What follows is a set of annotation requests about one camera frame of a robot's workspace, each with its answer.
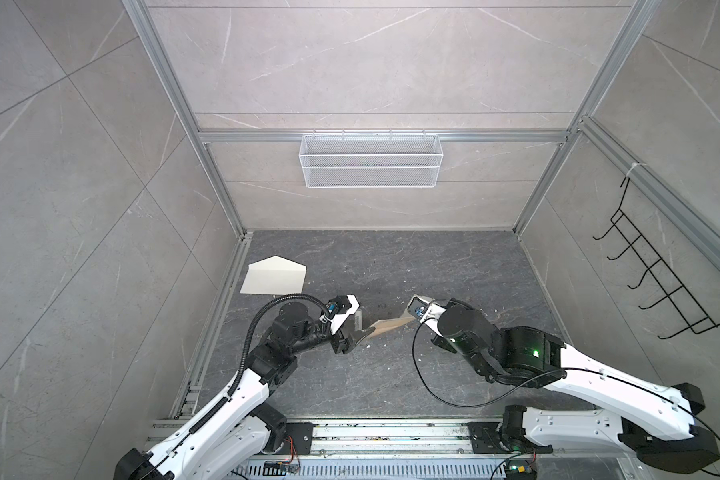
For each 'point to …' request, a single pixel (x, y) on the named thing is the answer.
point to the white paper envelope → (275, 275)
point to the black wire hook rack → (672, 287)
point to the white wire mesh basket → (371, 161)
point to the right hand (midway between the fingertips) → (439, 302)
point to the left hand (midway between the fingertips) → (364, 309)
